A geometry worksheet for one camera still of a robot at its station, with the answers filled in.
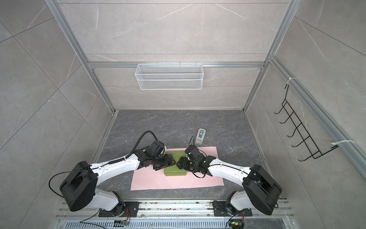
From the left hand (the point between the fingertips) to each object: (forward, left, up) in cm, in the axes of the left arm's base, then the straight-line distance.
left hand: (173, 161), depth 84 cm
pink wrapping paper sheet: (-7, +16, -7) cm, 19 cm away
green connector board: (-31, -33, -7) cm, 46 cm away
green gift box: (-5, -1, 0) cm, 6 cm away
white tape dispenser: (+20, -19, -4) cm, 28 cm away
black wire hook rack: (-3, -64, +25) cm, 69 cm away
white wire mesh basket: (+55, +2, +23) cm, 59 cm away
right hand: (-2, -4, -1) cm, 4 cm away
